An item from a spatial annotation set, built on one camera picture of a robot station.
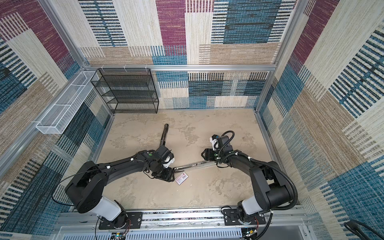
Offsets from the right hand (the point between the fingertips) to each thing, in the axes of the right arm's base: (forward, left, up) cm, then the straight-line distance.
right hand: (206, 156), depth 91 cm
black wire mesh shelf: (+48, +55, +14) cm, 74 cm away
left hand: (-11, +21, -1) cm, 24 cm away
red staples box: (-12, +15, -3) cm, 19 cm away
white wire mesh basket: (+4, +71, +30) cm, 77 cm away
